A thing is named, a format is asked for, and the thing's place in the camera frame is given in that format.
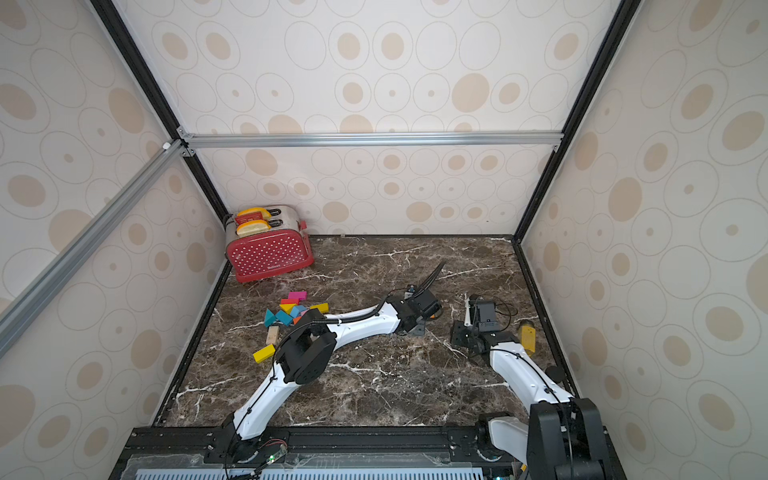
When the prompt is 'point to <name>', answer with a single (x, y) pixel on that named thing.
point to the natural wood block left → (272, 335)
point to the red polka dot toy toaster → (283, 248)
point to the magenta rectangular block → (299, 295)
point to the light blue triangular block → (294, 312)
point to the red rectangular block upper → (290, 301)
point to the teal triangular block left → (270, 318)
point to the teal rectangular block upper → (283, 318)
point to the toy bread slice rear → (255, 213)
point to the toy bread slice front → (252, 226)
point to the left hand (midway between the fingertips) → (421, 325)
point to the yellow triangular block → (288, 307)
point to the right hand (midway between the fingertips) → (457, 331)
